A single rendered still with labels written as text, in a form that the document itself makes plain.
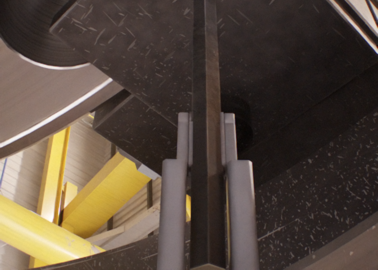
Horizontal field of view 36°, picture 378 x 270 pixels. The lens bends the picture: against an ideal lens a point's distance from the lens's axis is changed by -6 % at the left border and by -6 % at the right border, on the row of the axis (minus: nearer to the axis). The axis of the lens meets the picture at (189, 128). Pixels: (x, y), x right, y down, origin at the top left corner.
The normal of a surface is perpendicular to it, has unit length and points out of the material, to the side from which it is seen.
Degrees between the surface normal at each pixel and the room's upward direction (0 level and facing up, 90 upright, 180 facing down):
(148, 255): 163
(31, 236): 90
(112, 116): 90
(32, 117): 90
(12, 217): 90
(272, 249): 172
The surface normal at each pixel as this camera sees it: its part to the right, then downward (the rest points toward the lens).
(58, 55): 0.18, -0.73
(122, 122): -0.01, 0.67
